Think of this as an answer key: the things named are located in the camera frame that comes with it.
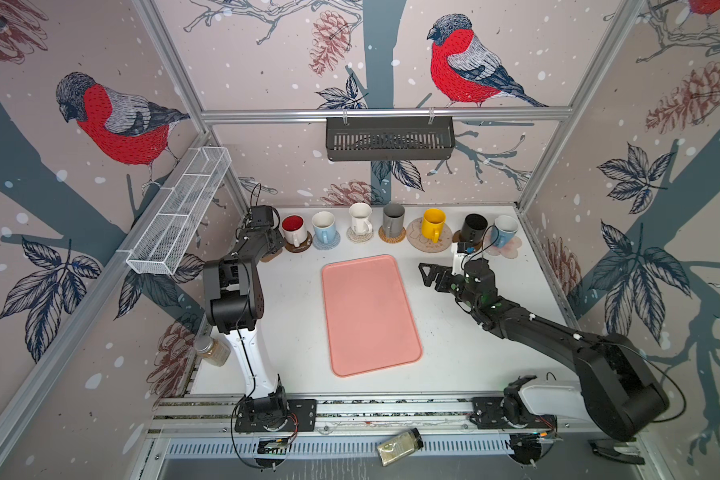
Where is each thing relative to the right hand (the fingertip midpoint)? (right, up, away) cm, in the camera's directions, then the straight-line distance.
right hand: (426, 271), depth 86 cm
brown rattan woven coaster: (-10, +9, +24) cm, 27 cm away
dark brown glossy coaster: (-42, +6, +21) cm, 47 cm away
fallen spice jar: (-11, -37, -20) cm, 44 cm away
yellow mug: (+6, +14, +18) cm, 24 cm away
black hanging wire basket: (-9, +46, +20) cm, 51 cm away
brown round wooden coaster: (+16, +10, +24) cm, 31 cm away
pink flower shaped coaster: (+35, +5, +20) cm, 41 cm away
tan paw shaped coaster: (-53, +3, +19) cm, 56 cm away
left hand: (-51, +9, +14) cm, 54 cm away
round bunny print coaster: (+1, +11, +27) cm, 29 cm away
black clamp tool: (+41, -39, -18) cm, 60 cm away
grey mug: (-8, +16, +18) cm, 25 cm away
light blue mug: (-33, +15, +19) cm, 41 cm away
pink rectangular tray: (-17, -15, +4) cm, 23 cm away
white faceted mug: (-20, +18, +21) cm, 34 cm away
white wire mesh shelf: (-69, +18, -7) cm, 72 cm away
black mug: (+19, +13, +16) cm, 28 cm away
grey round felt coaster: (-33, +6, +22) cm, 40 cm away
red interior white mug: (-44, +13, +18) cm, 49 cm away
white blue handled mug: (+30, +12, +15) cm, 35 cm away
